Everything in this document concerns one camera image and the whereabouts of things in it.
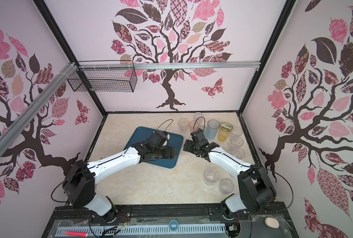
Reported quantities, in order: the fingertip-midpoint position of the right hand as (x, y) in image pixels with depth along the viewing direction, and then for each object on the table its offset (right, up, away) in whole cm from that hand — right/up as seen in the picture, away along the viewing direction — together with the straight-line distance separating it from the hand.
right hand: (188, 144), depth 88 cm
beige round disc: (+40, -35, -19) cm, 56 cm away
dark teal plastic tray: (-33, +6, +18) cm, 38 cm away
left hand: (-10, -5, -5) cm, 12 cm away
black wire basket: (-69, +50, +33) cm, 91 cm away
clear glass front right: (+21, -23, -7) cm, 32 cm away
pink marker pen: (-56, -41, -18) cm, 72 cm away
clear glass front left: (+13, -18, -3) cm, 22 cm away
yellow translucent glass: (+29, +10, +21) cm, 37 cm away
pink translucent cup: (+4, +9, +18) cm, 21 cm away
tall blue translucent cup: (+16, +11, +7) cm, 21 cm away
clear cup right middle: (+33, +1, +10) cm, 34 cm away
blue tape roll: (-8, -38, -18) cm, 42 cm away
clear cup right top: (+37, +8, +17) cm, 41 cm away
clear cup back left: (-3, +13, +18) cm, 23 cm away
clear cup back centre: (+8, +20, +18) cm, 28 cm away
